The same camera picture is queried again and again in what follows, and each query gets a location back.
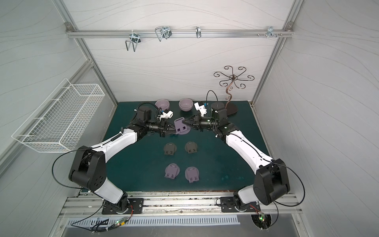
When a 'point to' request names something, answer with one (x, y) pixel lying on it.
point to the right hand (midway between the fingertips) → (180, 121)
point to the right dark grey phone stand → (191, 147)
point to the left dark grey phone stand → (170, 148)
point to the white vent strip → (87, 221)
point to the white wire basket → (55, 124)
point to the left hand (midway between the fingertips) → (179, 132)
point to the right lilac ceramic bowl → (185, 104)
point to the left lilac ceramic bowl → (164, 103)
